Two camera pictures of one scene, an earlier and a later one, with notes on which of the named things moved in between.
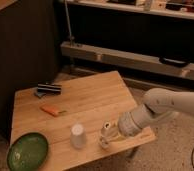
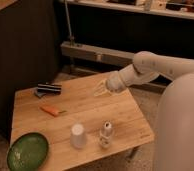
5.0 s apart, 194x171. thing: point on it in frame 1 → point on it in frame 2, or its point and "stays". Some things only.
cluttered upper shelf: [189, 9] stays
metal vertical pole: [68, 23] stays
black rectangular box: [46, 88] stays
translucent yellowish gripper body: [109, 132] → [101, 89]
